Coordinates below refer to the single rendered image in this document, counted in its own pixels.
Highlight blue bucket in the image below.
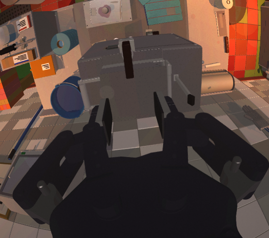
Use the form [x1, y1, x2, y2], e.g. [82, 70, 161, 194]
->
[50, 75, 85, 119]

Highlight beige cylinder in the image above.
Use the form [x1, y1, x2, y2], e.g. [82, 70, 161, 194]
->
[200, 69, 235, 96]

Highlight grey mesh glove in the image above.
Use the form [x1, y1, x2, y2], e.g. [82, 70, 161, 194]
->
[241, 104, 269, 132]

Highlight blue grey canister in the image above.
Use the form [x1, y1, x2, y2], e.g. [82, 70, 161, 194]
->
[0, 24, 17, 46]

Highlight brown cabinet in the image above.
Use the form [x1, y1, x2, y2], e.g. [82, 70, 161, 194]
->
[258, 0, 269, 77]

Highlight orange box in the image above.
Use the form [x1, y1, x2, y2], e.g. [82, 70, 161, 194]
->
[30, 55, 57, 79]

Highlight black handled tool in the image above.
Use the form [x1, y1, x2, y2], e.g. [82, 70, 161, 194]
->
[0, 43, 17, 56]

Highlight grey tray box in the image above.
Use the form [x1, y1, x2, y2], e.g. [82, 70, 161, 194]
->
[0, 150, 55, 221]

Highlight grey bandsaw body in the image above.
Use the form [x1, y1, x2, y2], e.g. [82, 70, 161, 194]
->
[77, 33, 203, 122]

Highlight black latch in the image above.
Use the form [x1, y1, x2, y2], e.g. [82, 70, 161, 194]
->
[121, 40, 135, 79]

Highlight white paper roll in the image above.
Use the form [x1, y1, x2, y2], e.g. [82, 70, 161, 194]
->
[214, 0, 234, 10]

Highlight white and red box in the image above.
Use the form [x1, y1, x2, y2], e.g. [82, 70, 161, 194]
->
[15, 15, 33, 33]

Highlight grey shelf unit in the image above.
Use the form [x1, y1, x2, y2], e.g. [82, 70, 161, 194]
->
[0, 4, 62, 71]

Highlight blue paper roll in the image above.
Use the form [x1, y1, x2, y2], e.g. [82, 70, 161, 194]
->
[50, 29, 80, 56]

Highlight orange labelled carton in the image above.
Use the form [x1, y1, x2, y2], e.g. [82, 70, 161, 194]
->
[0, 49, 37, 69]

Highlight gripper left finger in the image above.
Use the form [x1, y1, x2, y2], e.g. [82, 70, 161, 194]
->
[12, 97, 114, 225]

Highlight blue handled mop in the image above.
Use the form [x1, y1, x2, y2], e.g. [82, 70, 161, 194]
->
[8, 105, 44, 160]

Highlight grey crank with black knob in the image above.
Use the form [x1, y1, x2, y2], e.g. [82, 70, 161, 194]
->
[173, 74, 197, 107]

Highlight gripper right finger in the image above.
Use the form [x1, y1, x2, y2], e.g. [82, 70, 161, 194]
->
[153, 91, 269, 201]

